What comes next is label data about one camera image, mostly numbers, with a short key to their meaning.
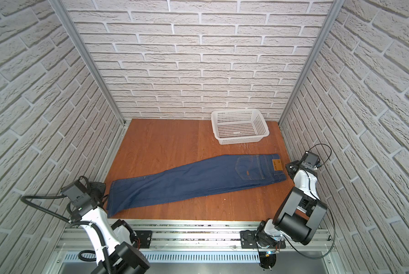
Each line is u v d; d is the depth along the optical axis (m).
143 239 0.73
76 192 0.56
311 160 0.67
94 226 0.47
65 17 0.72
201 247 0.73
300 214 0.46
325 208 0.42
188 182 0.92
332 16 0.71
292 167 0.65
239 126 1.18
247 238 0.74
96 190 0.67
